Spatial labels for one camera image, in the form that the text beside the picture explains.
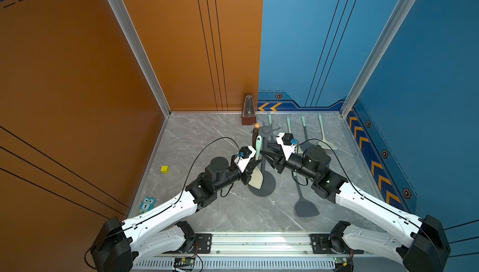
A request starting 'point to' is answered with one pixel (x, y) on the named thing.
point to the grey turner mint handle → (307, 144)
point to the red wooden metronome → (249, 117)
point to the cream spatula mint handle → (324, 143)
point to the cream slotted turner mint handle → (257, 178)
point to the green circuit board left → (186, 261)
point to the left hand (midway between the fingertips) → (259, 156)
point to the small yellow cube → (164, 169)
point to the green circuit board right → (340, 260)
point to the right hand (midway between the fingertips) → (265, 147)
